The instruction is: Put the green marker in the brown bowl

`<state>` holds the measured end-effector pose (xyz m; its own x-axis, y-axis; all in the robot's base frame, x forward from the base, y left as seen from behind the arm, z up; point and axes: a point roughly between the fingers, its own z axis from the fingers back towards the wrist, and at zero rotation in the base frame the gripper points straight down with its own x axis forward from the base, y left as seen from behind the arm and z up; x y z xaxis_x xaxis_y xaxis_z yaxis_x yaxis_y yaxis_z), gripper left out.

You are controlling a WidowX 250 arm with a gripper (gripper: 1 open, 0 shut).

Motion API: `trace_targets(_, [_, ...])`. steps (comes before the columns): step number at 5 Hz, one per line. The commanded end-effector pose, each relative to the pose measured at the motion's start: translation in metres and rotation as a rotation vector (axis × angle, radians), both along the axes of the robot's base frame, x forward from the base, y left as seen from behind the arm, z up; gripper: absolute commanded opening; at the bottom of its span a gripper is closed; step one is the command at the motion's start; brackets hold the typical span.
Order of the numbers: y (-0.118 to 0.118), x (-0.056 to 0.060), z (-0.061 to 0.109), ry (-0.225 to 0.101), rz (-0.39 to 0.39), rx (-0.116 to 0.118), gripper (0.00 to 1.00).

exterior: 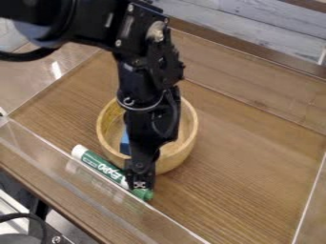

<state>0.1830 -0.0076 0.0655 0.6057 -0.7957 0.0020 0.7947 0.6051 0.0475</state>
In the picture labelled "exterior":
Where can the blue foam block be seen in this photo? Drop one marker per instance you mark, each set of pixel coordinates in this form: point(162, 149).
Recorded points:
point(124, 146)

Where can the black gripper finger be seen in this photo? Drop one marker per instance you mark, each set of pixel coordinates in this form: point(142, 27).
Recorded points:
point(139, 175)

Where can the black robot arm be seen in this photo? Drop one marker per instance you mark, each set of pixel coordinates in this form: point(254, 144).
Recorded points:
point(131, 28)

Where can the clear acrylic front wall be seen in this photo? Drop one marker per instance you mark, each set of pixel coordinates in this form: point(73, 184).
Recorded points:
point(104, 211)

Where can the wooden brown bowl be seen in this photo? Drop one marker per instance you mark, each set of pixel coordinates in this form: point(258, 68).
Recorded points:
point(174, 152)

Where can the green Expo marker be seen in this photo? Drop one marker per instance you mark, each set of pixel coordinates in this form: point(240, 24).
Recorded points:
point(107, 170)

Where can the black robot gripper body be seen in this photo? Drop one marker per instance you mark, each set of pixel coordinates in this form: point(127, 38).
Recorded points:
point(151, 125)

